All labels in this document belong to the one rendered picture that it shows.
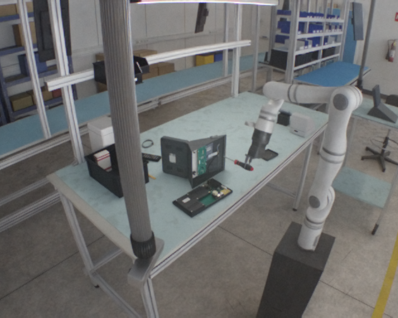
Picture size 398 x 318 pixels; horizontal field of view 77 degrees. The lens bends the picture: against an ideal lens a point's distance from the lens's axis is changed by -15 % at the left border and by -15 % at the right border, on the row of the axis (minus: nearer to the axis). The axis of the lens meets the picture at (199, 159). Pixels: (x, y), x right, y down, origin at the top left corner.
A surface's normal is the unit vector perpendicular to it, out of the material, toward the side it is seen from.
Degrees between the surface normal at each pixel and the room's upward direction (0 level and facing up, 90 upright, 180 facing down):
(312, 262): 0
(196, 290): 0
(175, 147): 90
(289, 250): 0
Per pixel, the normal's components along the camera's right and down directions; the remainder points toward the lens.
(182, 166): -0.41, 0.46
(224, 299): 0.00, -0.86
